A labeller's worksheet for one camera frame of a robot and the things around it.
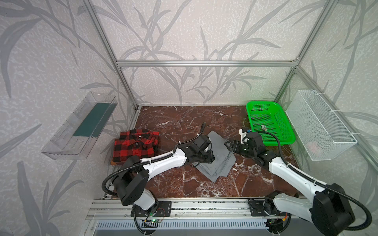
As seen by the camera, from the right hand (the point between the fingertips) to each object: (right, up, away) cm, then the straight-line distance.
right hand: (228, 140), depth 84 cm
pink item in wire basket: (+41, -1, -10) cm, 43 cm away
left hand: (-8, -8, -3) cm, 11 cm away
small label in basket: (+31, +6, +23) cm, 39 cm away
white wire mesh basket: (+37, +6, -21) cm, 43 cm away
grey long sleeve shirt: (-1, -12, +5) cm, 13 cm away
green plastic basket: (+38, +14, +31) cm, 51 cm away
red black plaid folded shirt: (-54, -2, +5) cm, 54 cm away
